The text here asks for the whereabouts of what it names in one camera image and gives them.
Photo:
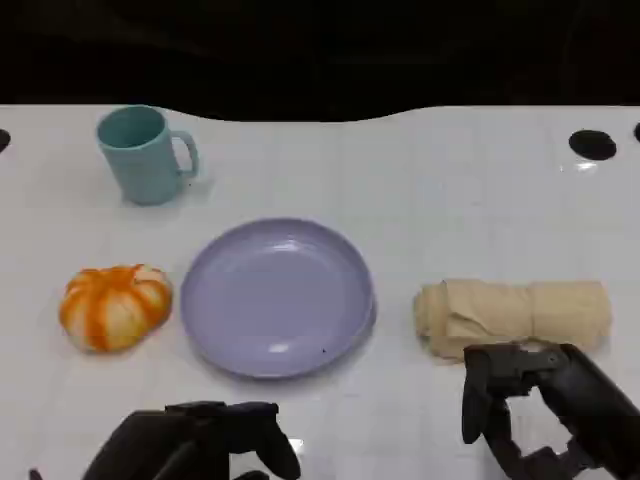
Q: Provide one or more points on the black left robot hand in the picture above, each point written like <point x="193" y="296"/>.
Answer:
<point x="150" y="440"/>

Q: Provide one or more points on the pale green mug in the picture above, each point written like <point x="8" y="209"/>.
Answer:
<point x="145" y="170"/>

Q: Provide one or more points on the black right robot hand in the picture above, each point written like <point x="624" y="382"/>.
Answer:
<point x="592" y="387"/>

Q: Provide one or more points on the lilac plate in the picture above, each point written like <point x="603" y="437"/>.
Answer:
<point x="275" y="300"/>

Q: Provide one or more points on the beige towel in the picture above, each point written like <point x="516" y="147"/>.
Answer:
<point x="525" y="310"/>

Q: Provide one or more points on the orange and white bread roll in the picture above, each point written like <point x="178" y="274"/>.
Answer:
<point x="115" y="310"/>

